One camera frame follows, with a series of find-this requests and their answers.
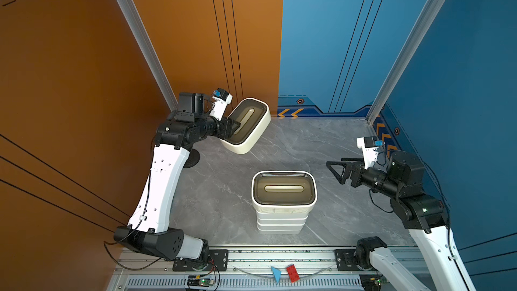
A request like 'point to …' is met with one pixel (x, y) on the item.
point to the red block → (293, 273)
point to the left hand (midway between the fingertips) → (233, 119)
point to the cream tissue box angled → (284, 191)
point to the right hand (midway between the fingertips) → (335, 162)
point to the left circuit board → (200, 280)
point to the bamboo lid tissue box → (279, 231)
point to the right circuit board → (371, 282)
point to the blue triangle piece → (277, 274)
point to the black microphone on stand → (193, 159)
